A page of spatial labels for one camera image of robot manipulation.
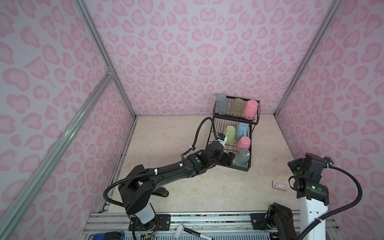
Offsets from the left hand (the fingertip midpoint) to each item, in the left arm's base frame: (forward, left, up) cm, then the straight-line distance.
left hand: (231, 153), depth 78 cm
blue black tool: (-34, +57, -13) cm, 67 cm away
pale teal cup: (+31, +2, +6) cm, 32 cm away
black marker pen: (-31, +25, -14) cm, 42 cm away
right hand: (-5, -30, +2) cm, 31 cm away
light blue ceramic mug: (+22, -12, -8) cm, 26 cm away
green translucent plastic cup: (+27, -6, +7) cm, 28 cm away
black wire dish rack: (+20, -4, +5) cm, 21 cm away
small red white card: (-11, -28, -17) cm, 35 cm away
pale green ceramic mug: (+18, -4, -8) cm, 20 cm away
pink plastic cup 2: (+11, -10, -6) cm, 16 cm away
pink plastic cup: (+25, -14, +7) cm, 30 cm away
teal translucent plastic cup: (+1, -8, -8) cm, 11 cm away
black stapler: (-15, +37, -14) cm, 42 cm away
